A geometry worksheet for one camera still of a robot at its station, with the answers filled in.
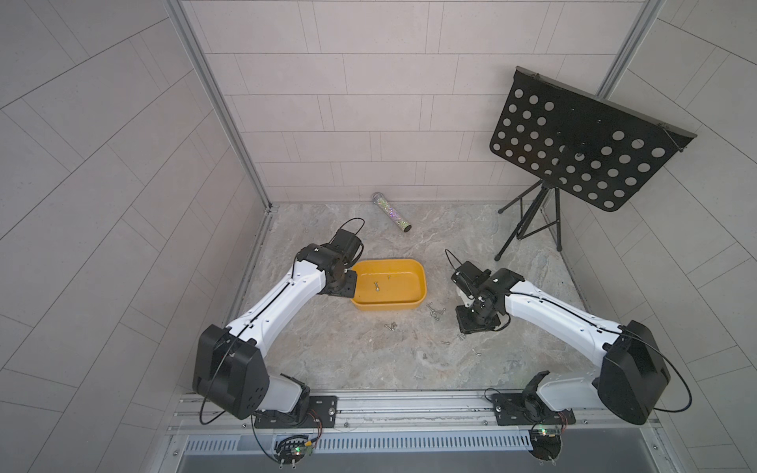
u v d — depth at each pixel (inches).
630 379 15.5
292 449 25.8
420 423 27.9
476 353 31.8
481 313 25.9
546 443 26.9
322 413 27.9
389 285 36.6
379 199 45.3
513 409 28.0
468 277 25.3
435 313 34.8
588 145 27.8
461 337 33.1
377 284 36.9
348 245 24.9
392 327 33.3
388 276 37.9
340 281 24.4
